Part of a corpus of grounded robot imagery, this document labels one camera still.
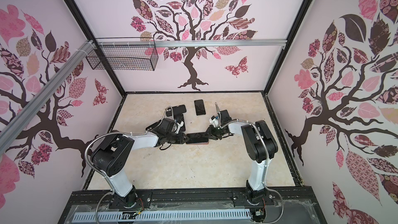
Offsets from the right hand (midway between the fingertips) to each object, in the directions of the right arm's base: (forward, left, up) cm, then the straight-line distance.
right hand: (204, 134), depth 94 cm
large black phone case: (+7, +37, -2) cm, 37 cm away
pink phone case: (-5, +4, -2) cm, 7 cm away
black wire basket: (+40, +46, +32) cm, 69 cm away
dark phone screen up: (+16, +18, -3) cm, 24 cm away
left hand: (-3, +11, -1) cm, 11 cm away
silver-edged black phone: (+23, +3, -1) cm, 23 cm away
